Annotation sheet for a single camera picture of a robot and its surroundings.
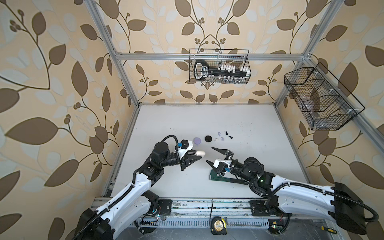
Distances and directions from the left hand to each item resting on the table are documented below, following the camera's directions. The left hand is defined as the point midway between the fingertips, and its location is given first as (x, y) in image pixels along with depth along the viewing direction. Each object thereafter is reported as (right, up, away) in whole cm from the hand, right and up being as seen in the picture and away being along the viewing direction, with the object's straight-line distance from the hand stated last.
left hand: (200, 154), depth 70 cm
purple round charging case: (-2, +2, +31) cm, 31 cm away
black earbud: (+19, +7, +34) cm, 40 cm away
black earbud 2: (+22, +4, +32) cm, 39 cm away
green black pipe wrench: (+8, -16, +14) cm, 22 cm away
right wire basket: (+62, +24, +3) cm, 67 cm away
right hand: (+5, +1, -1) cm, 6 cm away
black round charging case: (+6, +3, +31) cm, 32 cm away
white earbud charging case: (0, +1, -1) cm, 2 cm away
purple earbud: (+14, +6, +33) cm, 36 cm away
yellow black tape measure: (+8, -32, -3) cm, 33 cm away
